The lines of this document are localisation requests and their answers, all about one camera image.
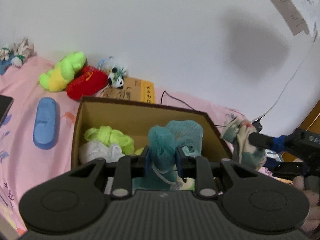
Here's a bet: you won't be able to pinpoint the teal mesh bath pouf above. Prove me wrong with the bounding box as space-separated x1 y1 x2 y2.
133 120 203 191

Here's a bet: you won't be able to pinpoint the neon green cloth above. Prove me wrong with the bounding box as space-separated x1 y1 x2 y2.
84 126 144 155

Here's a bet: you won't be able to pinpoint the white fluffy towel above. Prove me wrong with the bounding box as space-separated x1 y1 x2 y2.
79 140 125 164

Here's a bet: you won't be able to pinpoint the grey patterned fuzzy socks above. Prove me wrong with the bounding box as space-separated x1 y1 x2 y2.
221 117 266 171

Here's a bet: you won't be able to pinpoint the green bug plush toy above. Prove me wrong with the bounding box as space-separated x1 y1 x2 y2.
177 178 195 191

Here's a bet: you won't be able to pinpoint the person's right hand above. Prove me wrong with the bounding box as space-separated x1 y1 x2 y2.
293 176 320 233

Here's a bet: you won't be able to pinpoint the brown cardboard box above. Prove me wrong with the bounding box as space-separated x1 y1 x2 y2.
71 97 232 169

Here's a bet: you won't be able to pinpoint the yellow flat box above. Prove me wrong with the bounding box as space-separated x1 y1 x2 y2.
99 77 156 103

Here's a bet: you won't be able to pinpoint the small panda plush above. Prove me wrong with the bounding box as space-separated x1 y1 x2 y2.
108 66 127 89

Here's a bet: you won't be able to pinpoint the red plush toy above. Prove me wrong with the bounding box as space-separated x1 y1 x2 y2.
66 66 108 101

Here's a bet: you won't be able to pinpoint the blue glasses case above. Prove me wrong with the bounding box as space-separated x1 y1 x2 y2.
33 97 59 150

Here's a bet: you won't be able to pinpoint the green yellow crocodile plush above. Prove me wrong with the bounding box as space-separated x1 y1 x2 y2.
39 51 86 92

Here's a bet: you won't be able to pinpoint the black smartphone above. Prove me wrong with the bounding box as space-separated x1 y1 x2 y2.
0 95 14 124

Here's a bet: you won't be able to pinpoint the white charging cable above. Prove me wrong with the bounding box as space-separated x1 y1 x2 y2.
249 37 318 122

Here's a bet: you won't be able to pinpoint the black charging cable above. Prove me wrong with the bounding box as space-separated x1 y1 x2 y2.
159 89 227 128

